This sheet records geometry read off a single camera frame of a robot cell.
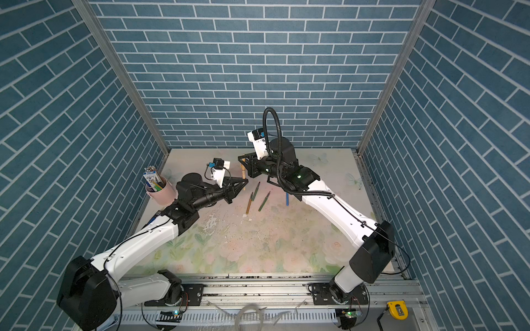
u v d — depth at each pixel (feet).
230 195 2.13
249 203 3.25
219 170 2.09
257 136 1.96
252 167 2.00
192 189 1.86
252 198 3.26
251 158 2.06
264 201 3.25
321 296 2.41
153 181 2.90
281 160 1.73
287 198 3.34
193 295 2.42
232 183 2.23
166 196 3.12
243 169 2.29
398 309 2.27
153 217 2.96
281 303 2.42
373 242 1.36
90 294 1.28
